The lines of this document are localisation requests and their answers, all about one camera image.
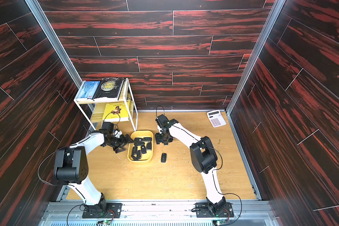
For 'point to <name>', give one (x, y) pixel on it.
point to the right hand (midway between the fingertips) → (163, 139)
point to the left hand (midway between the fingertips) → (131, 144)
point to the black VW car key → (143, 149)
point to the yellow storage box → (146, 157)
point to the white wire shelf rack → (102, 110)
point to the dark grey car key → (149, 145)
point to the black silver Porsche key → (147, 139)
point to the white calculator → (216, 118)
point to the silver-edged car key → (138, 155)
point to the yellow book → (116, 111)
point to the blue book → (88, 89)
